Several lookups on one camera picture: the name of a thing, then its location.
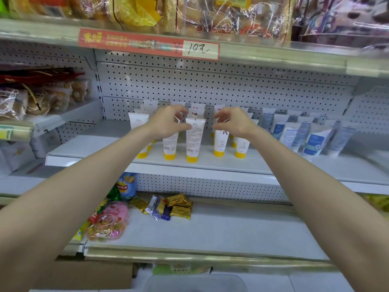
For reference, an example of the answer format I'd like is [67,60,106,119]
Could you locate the person's right hand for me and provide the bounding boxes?
[212,107,259,139]

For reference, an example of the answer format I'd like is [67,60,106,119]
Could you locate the person's left hand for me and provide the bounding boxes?
[145,105,192,140]

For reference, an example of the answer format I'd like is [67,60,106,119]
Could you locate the row of yellow cap tubes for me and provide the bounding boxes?
[128,99,259,163]

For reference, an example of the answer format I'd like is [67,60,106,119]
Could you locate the group of blue-labelled white tubes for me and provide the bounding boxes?
[261,107,356,159]

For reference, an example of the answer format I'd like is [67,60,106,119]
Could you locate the clear plastic storage bin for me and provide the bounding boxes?
[143,273,248,292]

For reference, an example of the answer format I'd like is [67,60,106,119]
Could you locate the person's right forearm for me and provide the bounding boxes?
[248,127,389,292]

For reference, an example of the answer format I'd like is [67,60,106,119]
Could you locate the person's left forearm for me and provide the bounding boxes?
[0,127,158,292]

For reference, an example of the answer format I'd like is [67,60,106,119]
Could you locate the red shelf label strip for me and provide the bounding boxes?
[78,28,220,60]

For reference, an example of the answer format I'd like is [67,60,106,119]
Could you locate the blue chips bag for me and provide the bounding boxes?
[117,172,137,200]

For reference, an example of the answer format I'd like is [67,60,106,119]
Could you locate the white paper price tag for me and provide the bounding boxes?
[182,41,220,60]

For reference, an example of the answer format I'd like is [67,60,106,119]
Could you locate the black green chips bag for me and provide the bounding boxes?
[106,185,121,203]

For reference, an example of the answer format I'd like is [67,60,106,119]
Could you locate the blue snack packet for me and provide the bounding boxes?
[153,206,171,221]

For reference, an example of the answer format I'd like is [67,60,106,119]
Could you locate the pink snack bag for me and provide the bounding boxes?
[87,201,130,242]

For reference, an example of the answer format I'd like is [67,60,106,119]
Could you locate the red yellow snack packet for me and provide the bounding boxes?
[88,203,107,224]

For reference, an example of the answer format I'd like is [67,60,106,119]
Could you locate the white pouch red emblem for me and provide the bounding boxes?
[0,141,36,172]
[30,129,61,159]

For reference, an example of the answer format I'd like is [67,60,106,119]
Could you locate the brown wrapped goods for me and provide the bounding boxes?
[0,68,92,120]

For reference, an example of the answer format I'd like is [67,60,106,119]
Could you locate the yellow snack bag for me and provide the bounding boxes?
[363,193,389,213]

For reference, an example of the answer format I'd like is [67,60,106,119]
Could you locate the brown cardboard sheet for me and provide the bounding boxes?
[33,260,134,291]

